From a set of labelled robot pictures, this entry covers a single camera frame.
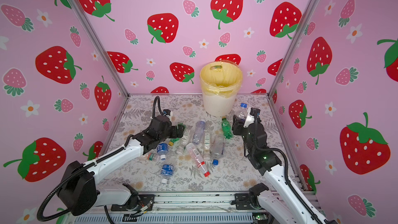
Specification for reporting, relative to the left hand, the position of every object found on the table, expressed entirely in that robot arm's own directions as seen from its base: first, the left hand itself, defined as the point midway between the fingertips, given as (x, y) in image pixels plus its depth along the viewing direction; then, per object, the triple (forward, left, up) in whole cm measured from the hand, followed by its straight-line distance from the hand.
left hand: (178, 126), depth 84 cm
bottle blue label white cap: (-21, +5, -11) cm, 24 cm away
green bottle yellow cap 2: (-1, +3, -14) cm, 15 cm away
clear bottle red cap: (-14, -11, -11) cm, 21 cm away
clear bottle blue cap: (-1, -22, -13) cm, 26 cm away
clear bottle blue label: (-3, -32, +16) cm, 36 cm away
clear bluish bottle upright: (+8, -11, -15) cm, 20 cm away
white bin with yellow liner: (+40, -25, -1) cm, 47 cm away
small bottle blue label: (-9, +9, -10) cm, 16 cm away
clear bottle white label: (+1, -4, -10) cm, 11 cm away
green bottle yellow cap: (+6, -28, -10) cm, 31 cm away
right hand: (-2, -31, +13) cm, 34 cm away
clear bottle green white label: (-11, -16, -12) cm, 23 cm away
